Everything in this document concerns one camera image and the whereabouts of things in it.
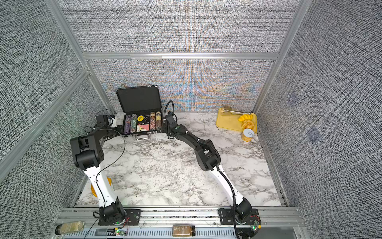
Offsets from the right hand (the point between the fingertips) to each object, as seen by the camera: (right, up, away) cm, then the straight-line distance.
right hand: (162, 122), depth 104 cm
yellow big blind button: (-18, +3, +9) cm, 21 cm away
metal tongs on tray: (+57, +8, +15) cm, 60 cm away
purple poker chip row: (-25, -1, +4) cm, 26 cm away
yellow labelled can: (+59, -9, -4) cm, 59 cm away
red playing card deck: (-14, -4, +4) cm, 15 cm away
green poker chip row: (-22, +1, +6) cm, 22 cm away
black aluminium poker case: (-14, +8, 0) cm, 16 cm away
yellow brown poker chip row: (-4, +1, +6) cm, 7 cm away
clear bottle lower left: (-38, -49, -36) cm, 72 cm away
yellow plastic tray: (+52, +1, +12) cm, 54 cm away
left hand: (-26, -6, +4) cm, 27 cm away
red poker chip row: (-8, +1, +5) cm, 9 cm away
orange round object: (-20, -30, -42) cm, 56 cm away
